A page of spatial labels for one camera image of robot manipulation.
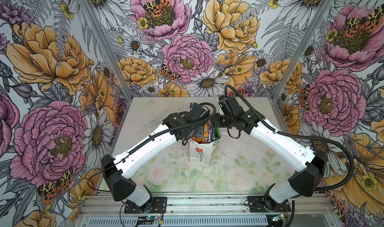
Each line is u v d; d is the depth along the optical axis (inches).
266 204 26.2
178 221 30.6
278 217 28.2
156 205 28.8
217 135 31.3
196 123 18.9
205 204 30.0
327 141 16.8
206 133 29.9
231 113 22.0
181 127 18.5
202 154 29.5
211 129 30.5
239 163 34.9
